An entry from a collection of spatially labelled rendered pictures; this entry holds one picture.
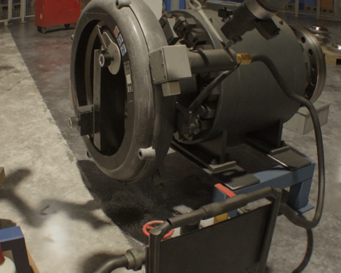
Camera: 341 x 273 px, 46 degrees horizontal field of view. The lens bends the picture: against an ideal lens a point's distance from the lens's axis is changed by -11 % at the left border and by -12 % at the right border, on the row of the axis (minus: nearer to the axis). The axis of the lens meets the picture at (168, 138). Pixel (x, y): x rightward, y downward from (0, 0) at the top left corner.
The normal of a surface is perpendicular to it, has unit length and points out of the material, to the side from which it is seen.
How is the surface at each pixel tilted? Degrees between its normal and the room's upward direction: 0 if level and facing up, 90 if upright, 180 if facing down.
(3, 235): 7
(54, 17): 90
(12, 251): 97
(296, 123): 90
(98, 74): 90
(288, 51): 59
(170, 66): 68
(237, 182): 0
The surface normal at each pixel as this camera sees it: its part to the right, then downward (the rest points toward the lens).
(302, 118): -0.73, 0.24
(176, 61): 0.49, -0.03
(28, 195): 0.04, -0.92
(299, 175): 0.52, 0.35
